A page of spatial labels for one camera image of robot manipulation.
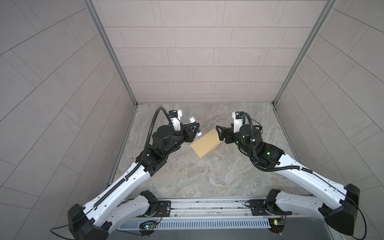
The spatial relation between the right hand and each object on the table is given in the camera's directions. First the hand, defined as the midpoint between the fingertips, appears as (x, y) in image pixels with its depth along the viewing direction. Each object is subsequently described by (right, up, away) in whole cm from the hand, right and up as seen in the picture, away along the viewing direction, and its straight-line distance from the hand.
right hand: (221, 127), depth 71 cm
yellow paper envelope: (-6, -12, +23) cm, 27 cm away
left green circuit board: (-33, -43, -6) cm, 54 cm away
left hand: (-10, +2, -6) cm, 12 cm away
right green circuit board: (+25, -45, -3) cm, 52 cm away
